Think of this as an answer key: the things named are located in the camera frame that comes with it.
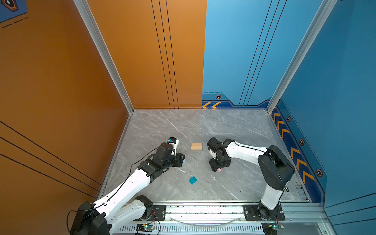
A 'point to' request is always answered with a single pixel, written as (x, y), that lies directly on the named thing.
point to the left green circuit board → (143, 227)
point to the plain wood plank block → (196, 144)
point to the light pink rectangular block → (219, 169)
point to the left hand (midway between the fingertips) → (184, 155)
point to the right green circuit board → (271, 228)
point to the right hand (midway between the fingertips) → (215, 167)
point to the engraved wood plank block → (197, 148)
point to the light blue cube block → (184, 161)
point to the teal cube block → (193, 180)
